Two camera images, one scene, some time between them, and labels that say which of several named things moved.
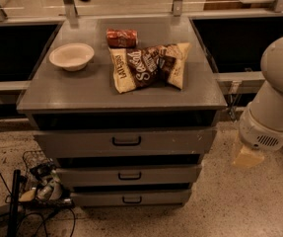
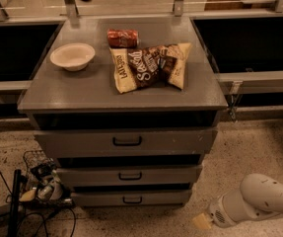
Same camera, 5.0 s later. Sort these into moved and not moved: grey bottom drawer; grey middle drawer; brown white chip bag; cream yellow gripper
Moved: cream yellow gripper
Not moved: brown white chip bag; grey bottom drawer; grey middle drawer
